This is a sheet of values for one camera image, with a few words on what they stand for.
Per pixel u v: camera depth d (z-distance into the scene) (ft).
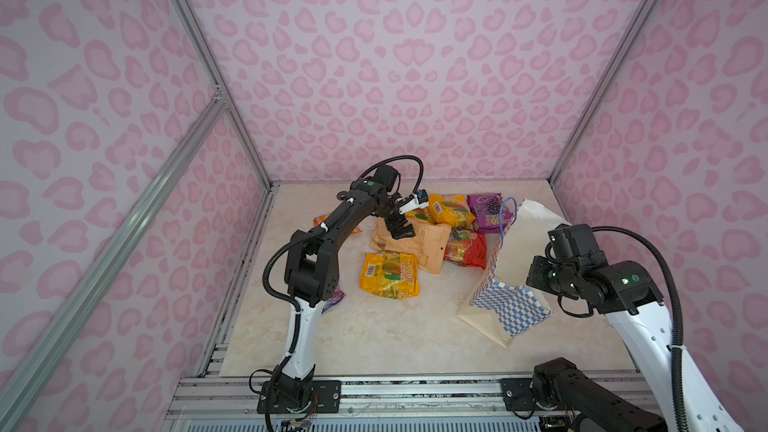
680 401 1.18
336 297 2.89
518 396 2.41
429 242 3.06
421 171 2.62
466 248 3.12
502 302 2.41
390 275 2.95
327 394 2.41
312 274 1.84
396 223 2.76
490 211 3.39
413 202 2.73
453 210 3.29
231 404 2.43
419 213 3.37
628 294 1.40
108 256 1.82
